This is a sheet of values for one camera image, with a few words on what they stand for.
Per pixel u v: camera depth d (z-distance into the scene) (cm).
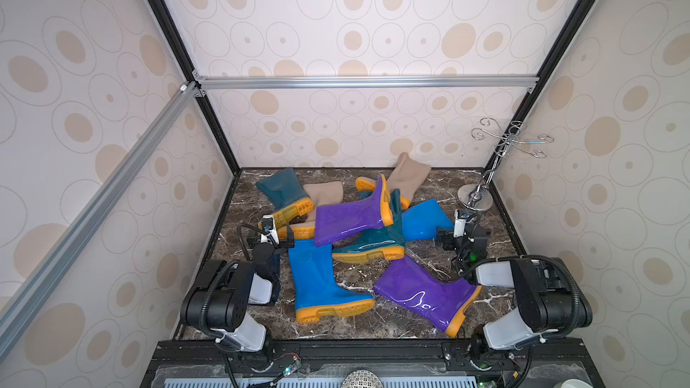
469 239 71
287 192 110
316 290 86
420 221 106
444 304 79
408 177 112
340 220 96
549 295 46
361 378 69
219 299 45
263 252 69
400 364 73
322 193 112
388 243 87
